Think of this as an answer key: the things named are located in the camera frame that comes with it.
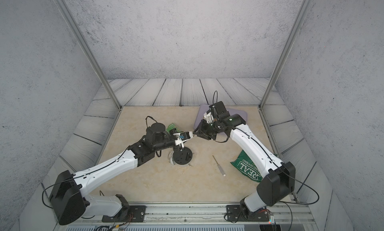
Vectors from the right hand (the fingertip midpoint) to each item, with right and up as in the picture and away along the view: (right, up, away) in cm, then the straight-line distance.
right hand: (194, 133), depth 74 cm
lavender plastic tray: (+4, +14, +44) cm, 47 cm away
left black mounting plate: (-30, -39, -2) cm, 49 cm away
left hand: (-1, 0, -1) cm, 2 cm away
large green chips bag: (+28, -19, +13) cm, 36 cm away
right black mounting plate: (+19, -38, -1) cm, 43 cm away
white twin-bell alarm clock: (-8, -16, +14) cm, 23 cm away
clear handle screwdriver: (+15, -22, +14) cm, 30 cm away
